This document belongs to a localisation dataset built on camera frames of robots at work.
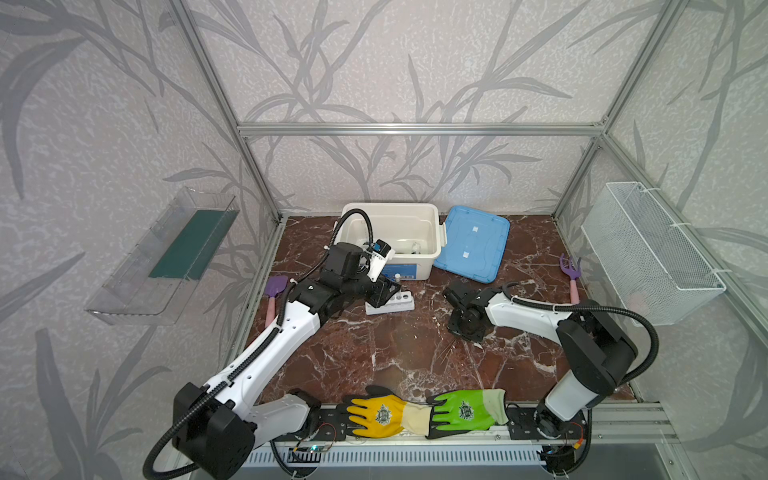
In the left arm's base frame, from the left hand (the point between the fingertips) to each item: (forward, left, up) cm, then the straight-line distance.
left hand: (397, 275), depth 75 cm
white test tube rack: (+2, -1, -19) cm, 19 cm away
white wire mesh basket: (-3, -56, +11) cm, 57 cm away
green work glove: (-27, -16, -21) cm, 38 cm away
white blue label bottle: (+25, -6, -21) cm, 34 cm away
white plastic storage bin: (+31, -6, -19) cm, 36 cm away
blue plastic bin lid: (+29, -29, -24) cm, 48 cm away
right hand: (-3, -17, -22) cm, 28 cm away
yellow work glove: (-28, +4, -20) cm, 35 cm away
